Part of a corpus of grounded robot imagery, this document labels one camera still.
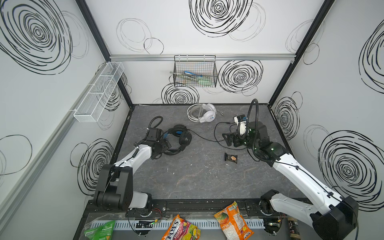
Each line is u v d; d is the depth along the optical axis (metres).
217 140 0.99
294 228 0.66
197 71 0.89
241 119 0.65
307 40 0.84
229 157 0.90
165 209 0.74
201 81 0.87
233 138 0.67
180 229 0.66
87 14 0.74
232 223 0.67
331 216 0.37
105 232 0.65
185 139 0.91
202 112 1.12
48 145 0.54
